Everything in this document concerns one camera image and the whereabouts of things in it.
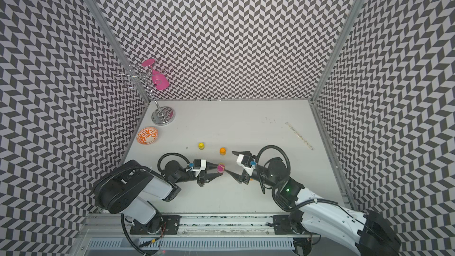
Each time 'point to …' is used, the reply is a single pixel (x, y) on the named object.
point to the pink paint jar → (220, 168)
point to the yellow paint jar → (201, 146)
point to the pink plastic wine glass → (159, 80)
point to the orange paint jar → (223, 151)
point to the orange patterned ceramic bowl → (147, 135)
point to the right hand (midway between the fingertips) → (230, 162)
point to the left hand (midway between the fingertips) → (222, 170)
